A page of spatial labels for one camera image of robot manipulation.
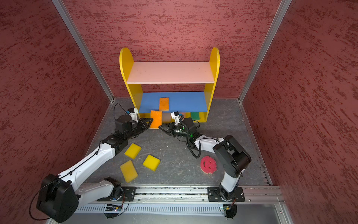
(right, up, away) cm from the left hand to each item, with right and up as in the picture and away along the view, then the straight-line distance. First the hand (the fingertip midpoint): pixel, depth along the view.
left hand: (153, 122), depth 80 cm
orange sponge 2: (+2, +3, +1) cm, 4 cm away
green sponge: (+27, +3, +26) cm, 38 cm away
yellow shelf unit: (+17, +27, +35) cm, 47 cm away
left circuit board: (-21, -45, -7) cm, 51 cm away
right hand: (+3, -5, -2) cm, 6 cm away
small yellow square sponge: (-2, -26, +5) cm, 27 cm away
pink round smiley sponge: (+33, -26, +3) cm, 42 cm away
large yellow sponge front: (-15, -30, +1) cm, 33 cm away
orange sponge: (+4, +12, +17) cm, 21 cm away
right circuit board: (+41, -44, -9) cm, 61 cm away
